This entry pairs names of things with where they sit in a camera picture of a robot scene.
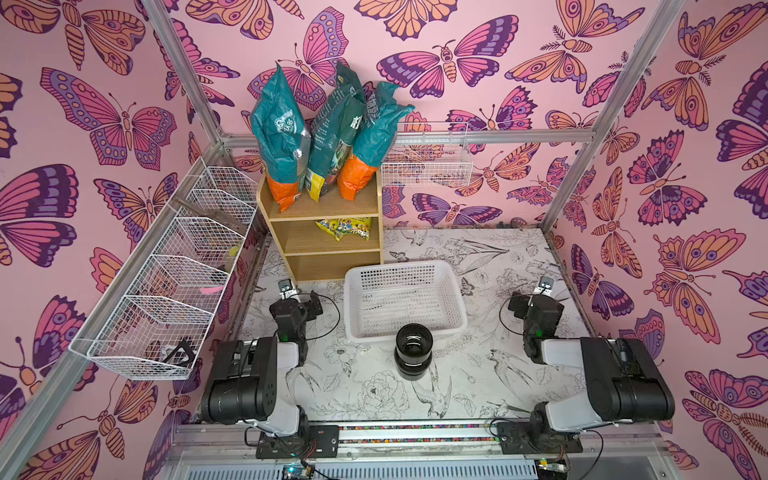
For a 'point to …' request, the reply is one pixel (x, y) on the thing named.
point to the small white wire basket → (428, 165)
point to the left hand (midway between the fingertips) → (304, 291)
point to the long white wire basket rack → (157, 320)
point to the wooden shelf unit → (317, 239)
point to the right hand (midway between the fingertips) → (532, 293)
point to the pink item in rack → (210, 290)
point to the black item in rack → (188, 350)
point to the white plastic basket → (380, 297)
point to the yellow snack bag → (355, 226)
